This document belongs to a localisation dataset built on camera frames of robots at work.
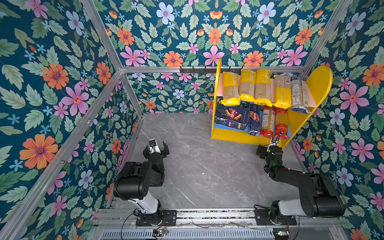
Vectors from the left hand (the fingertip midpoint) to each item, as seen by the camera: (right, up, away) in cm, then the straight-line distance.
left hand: (155, 140), depth 88 cm
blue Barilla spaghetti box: (+61, +12, +4) cm, 63 cm away
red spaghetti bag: (+78, +11, +5) cm, 79 cm away
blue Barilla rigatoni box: (+47, +14, +2) cm, 49 cm away
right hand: (+69, -4, +4) cm, 70 cm away
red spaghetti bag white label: (+69, +13, +6) cm, 70 cm away
